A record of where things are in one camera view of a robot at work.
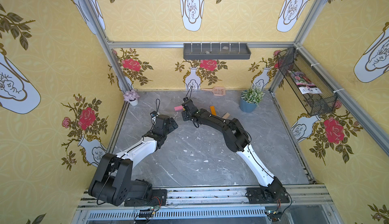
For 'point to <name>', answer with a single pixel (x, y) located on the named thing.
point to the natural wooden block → (226, 115)
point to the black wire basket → (291, 59)
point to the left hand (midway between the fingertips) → (171, 123)
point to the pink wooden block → (178, 108)
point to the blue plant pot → (247, 107)
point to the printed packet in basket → (306, 86)
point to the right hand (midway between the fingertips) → (184, 115)
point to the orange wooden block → (213, 110)
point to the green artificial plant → (253, 95)
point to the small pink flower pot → (132, 96)
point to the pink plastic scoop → (217, 90)
